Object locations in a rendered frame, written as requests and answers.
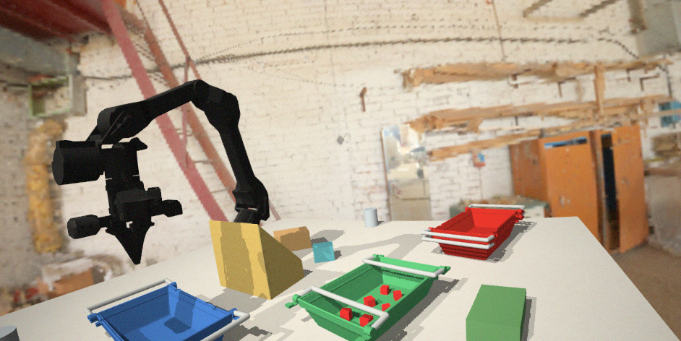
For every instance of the small teal block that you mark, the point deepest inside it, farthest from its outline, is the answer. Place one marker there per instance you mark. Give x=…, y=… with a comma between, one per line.
x=323, y=252

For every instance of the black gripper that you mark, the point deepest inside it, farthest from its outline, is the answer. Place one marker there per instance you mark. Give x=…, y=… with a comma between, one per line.
x=131, y=238

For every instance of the green plastic tray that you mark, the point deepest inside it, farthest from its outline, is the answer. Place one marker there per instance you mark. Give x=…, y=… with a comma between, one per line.
x=357, y=284

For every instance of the green cube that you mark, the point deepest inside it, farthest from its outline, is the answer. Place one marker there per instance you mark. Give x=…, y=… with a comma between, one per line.
x=497, y=314

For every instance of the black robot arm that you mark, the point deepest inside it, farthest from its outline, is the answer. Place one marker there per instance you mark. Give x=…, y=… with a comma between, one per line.
x=83, y=161

